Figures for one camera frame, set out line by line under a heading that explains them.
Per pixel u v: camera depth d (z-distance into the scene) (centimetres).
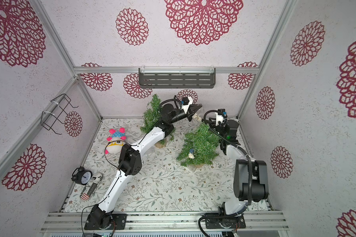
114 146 97
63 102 84
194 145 76
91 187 81
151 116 80
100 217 63
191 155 76
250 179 42
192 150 76
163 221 75
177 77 94
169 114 72
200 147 73
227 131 71
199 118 85
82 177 82
